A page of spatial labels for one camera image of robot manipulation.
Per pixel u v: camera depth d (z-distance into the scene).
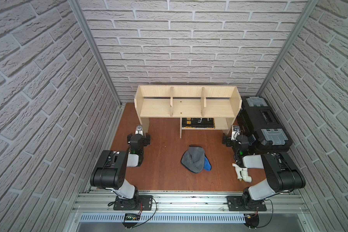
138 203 0.72
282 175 0.45
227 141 0.85
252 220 0.68
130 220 0.71
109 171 0.45
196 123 0.89
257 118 0.93
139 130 0.81
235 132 0.79
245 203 0.67
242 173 0.83
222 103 0.87
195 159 0.84
